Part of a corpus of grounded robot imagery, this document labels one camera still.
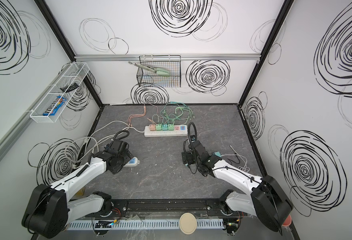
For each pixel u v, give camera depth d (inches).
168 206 29.6
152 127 38.7
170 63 36.8
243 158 35.1
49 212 15.5
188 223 25.4
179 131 39.8
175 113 44.1
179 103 48.3
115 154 26.0
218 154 35.7
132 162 34.0
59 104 28.3
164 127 38.1
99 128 41.4
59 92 31.0
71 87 31.0
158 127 39.0
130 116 44.0
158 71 36.0
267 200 16.0
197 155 25.3
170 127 38.7
